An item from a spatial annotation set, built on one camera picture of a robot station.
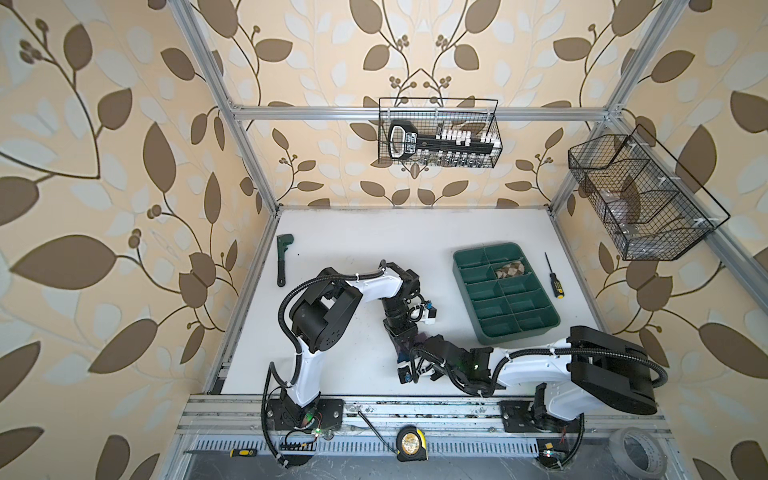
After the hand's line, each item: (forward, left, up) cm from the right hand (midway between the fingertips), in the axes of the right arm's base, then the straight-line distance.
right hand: (419, 343), depth 84 cm
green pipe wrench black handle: (+40, +47, -1) cm, 62 cm away
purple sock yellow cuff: (-2, +4, 0) cm, 5 cm away
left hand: (-1, +2, -1) cm, 3 cm away
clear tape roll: (-27, -50, -2) cm, 56 cm away
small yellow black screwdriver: (-24, +43, -1) cm, 49 cm away
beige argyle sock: (+21, -31, +4) cm, 38 cm away
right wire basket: (+20, -57, +32) cm, 69 cm away
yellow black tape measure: (-24, +4, +1) cm, 24 cm away
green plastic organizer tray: (+12, -26, +4) cm, 29 cm away
